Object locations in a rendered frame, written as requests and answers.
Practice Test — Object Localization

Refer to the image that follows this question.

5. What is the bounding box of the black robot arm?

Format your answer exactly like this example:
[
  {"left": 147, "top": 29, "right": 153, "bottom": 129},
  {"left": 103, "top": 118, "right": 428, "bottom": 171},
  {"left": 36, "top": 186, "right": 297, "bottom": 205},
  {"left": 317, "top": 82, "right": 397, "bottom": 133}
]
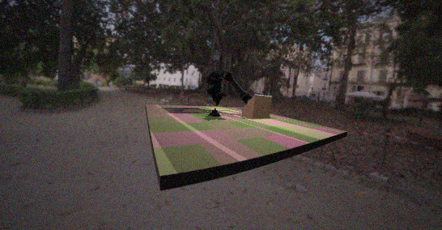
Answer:
[{"left": 206, "top": 70, "right": 253, "bottom": 104}]

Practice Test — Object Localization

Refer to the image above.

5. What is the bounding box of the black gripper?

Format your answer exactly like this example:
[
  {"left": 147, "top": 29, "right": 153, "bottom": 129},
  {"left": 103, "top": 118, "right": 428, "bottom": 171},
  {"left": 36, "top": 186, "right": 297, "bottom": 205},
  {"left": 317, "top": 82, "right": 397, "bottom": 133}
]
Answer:
[{"left": 208, "top": 85, "right": 226, "bottom": 105}]

